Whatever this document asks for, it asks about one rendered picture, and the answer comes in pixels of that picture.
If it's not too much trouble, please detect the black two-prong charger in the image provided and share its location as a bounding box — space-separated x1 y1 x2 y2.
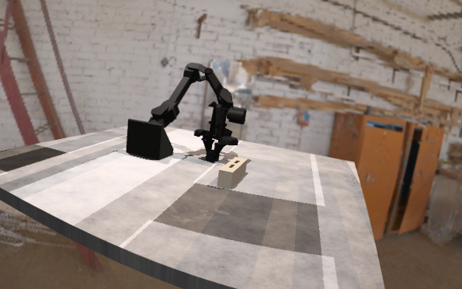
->
206 150 220 162

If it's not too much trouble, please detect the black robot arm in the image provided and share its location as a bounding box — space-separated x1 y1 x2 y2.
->
148 62 247 128

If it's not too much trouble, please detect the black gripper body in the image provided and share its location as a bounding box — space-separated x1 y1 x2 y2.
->
193 119 238 145

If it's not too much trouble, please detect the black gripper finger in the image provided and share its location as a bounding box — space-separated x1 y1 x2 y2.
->
214 142 227 159
201 138 215 151

